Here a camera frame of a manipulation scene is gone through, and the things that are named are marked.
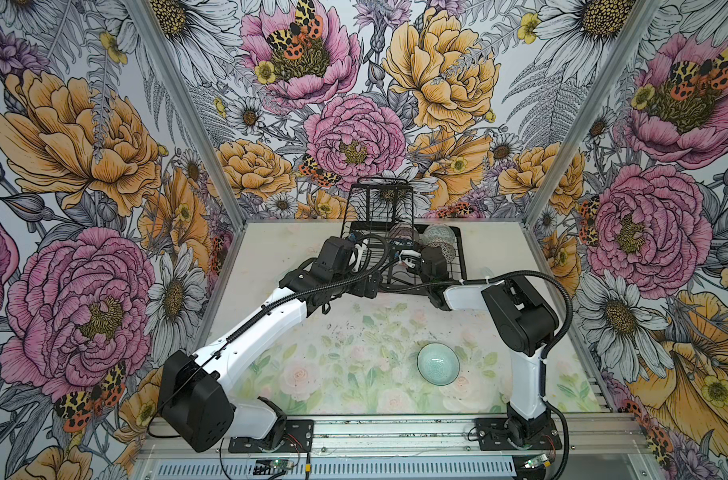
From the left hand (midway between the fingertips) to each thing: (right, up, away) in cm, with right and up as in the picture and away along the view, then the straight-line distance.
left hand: (363, 283), depth 80 cm
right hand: (+18, +10, +20) cm, 28 cm away
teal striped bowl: (+21, -23, +5) cm, 31 cm away
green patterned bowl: (+28, +14, +32) cm, 45 cm away
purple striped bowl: (+14, +16, +32) cm, 38 cm away
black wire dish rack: (+6, +23, +43) cm, 49 cm away
